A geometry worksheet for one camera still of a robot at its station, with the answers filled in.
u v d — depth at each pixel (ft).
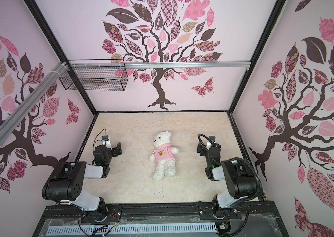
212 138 2.58
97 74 3.11
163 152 2.81
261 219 2.36
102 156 2.34
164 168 2.73
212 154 2.27
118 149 2.84
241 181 1.47
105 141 2.61
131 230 2.29
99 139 2.55
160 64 3.03
